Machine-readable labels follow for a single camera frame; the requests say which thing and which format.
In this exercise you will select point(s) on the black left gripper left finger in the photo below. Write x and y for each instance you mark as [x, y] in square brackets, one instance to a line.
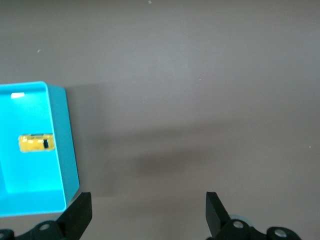
[75, 220]

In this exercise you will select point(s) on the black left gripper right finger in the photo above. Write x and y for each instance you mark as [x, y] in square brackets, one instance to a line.
[218, 222]

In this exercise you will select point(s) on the yellow toy beetle car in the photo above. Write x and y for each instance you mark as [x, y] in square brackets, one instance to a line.
[32, 143]

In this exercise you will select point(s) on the teal plastic storage bin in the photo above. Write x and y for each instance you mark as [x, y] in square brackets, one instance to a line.
[30, 175]

